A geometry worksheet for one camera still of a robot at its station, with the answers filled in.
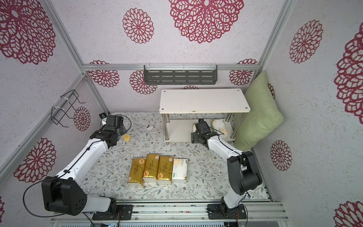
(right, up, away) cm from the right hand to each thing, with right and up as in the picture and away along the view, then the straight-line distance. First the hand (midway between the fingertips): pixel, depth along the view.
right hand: (199, 134), depth 93 cm
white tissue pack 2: (+14, +6, +4) cm, 16 cm away
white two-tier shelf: (+11, +14, -17) cm, 25 cm away
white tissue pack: (-3, +4, +1) cm, 5 cm away
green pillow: (+31, +10, -21) cm, 39 cm away
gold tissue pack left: (-38, -22, -12) cm, 45 cm away
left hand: (-52, +3, -10) cm, 53 cm away
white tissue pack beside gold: (-13, -21, -9) cm, 26 cm away
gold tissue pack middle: (-29, -20, -11) cm, 37 cm away
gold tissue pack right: (-21, -21, -12) cm, 32 cm away
